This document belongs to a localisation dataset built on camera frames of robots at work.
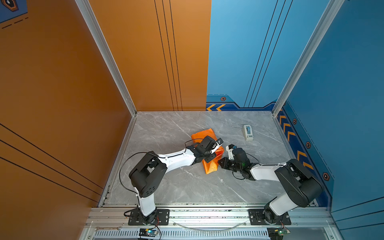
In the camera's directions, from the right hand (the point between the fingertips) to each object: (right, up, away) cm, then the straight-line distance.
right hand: (216, 162), depth 91 cm
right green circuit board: (+25, -28, -21) cm, 43 cm away
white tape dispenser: (+23, +18, +11) cm, 32 cm away
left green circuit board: (-36, -28, -20) cm, 50 cm away
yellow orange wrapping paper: (-12, +15, +7) cm, 21 cm away
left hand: (-3, +8, 0) cm, 9 cm away
